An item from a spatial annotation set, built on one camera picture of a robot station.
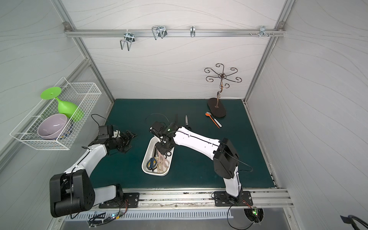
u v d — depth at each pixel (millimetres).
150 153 886
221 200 739
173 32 785
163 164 840
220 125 1044
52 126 616
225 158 459
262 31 765
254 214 717
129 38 783
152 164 839
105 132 683
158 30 765
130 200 735
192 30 719
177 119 1100
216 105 1134
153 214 703
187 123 1056
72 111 629
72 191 411
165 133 561
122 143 758
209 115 1109
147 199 751
